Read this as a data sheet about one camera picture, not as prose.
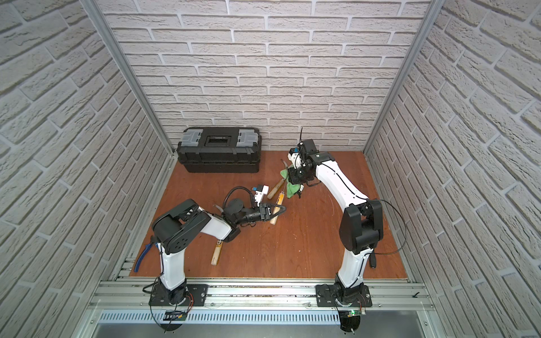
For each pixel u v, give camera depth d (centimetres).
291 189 85
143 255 83
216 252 83
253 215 76
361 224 48
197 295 74
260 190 81
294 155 81
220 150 98
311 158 64
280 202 79
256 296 76
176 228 52
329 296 74
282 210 79
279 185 104
